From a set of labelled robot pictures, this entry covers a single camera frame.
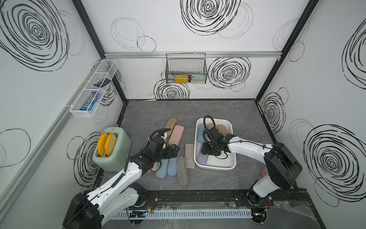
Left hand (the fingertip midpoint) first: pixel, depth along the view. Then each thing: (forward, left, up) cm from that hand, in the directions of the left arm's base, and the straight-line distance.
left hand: (173, 149), depth 81 cm
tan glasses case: (+20, -33, -7) cm, 39 cm away
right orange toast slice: (-3, +31, +10) cm, 33 cm away
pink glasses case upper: (+14, -1, -9) cm, 17 cm away
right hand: (+2, -19, -7) cm, 21 cm away
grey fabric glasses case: (-12, -6, -5) cm, 14 cm away
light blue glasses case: (-8, +6, -7) cm, 12 cm away
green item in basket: (+37, -14, +23) cm, 46 cm away
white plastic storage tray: (-4, -25, -8) cm, 26 cm away
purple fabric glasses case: (-3, -17, -7) cm, 19 cm away
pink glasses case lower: (-14, +7, +9) cm, 18 cm away
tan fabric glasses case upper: (+23, +4, -8) cm, 25 cm away
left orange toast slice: (-3, +35, +11) cm, 37 cm away
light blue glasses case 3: (+20, -19, -7) cm, 28 cm away
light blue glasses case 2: (-9, 0, -8) cm, 12 cm away
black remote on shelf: (+29, +40, +24) cm, 55 cm away
